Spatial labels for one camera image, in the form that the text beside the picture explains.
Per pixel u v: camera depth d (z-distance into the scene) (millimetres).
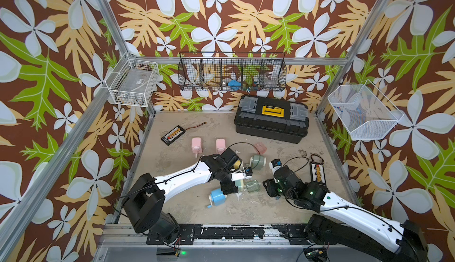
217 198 779
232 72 994
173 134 1071
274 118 935
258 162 897
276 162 705
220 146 953
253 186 884
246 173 707
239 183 808
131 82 854
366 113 820
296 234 740
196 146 948
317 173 909
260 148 1018
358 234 466
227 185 717
